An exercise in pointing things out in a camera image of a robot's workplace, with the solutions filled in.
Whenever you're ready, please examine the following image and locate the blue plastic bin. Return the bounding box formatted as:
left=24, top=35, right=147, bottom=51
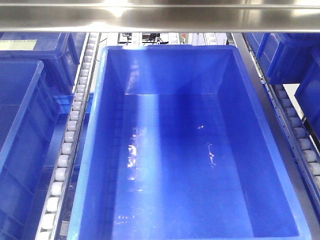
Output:
left=42, top=91, right=95, bottom=176
left=243, top=32, right=320, bottom=86
left=0, top=59, right=61, bottom=240
left=67, top=44, right=313, bottom=240

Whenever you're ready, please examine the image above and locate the steel roller rack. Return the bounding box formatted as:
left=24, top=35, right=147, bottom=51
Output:
left=0, top=0, right=320, bottom=240

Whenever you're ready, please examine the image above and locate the blue bin with pale label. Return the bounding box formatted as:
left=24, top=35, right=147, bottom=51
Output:
left=0, top=32, right=87, bottom=96

